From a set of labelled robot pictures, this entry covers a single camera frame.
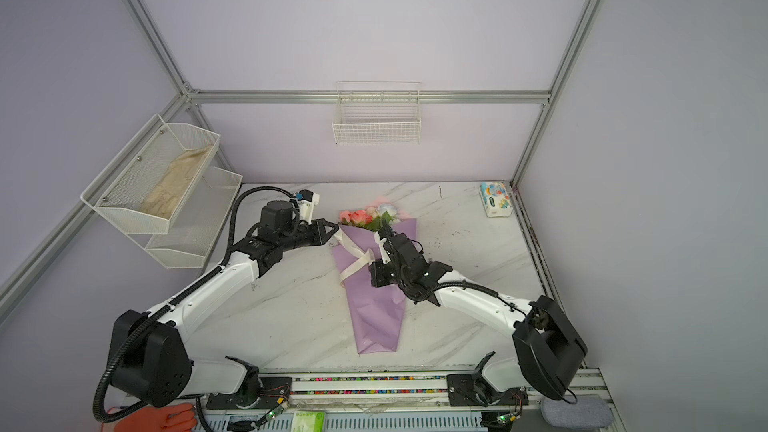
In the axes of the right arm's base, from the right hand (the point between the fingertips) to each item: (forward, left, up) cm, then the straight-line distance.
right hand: (366, 270), depth 80 cm
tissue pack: (+35, -44, -9) cm, 57 cm away
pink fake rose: (+26, +7, -9) cm, 28 cm away
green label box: (-33, +12, -13) cm, 37 cm away
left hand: (+9, +8, +6) cm, 14 cm away
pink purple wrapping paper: (-9, -3, -7) cm, 12 cm away
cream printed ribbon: (+6, +1, -5) cm, 8 cm away
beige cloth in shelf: (+12, +51, +17) cm, 55 cm away
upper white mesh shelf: (+14, +58, +18) cm, 63 cm away
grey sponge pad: (-30, -54, -13) cm, 63 cm away
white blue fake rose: (+30, -4, -8) cm, 31 cm away
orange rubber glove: (-33, +45, -14) cm, 57 cm away
